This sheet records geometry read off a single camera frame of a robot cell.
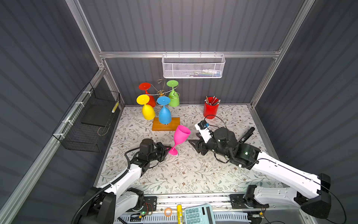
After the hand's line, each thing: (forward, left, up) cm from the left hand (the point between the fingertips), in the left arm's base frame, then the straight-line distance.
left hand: (172, 146), depth 82 cm
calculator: (-33, -13, -10) cm, 37 cm away
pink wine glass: (+1, -5, +11) cm, 12 cm away
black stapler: (+10, -53, -7) cm, 54 cm away
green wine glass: (+30, -2, +13) cm, 33 cm away
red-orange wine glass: (+30, +15, +22) cm, 40 cm away
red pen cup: (+30, -29, +2) cm, 42 cm away
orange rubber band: (-31, +5, -11) cm, 34 cm away
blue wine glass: (+15, +4, +13) cm, 20 cm away
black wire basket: (+6, +44, +16) cm, 47 cm away
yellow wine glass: (+19, +15, +10) cm, 26 cm away
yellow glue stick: (-33, -2, -10) cm, 34 cm away
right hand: (-6, -11, +17) cm, 21 cm away
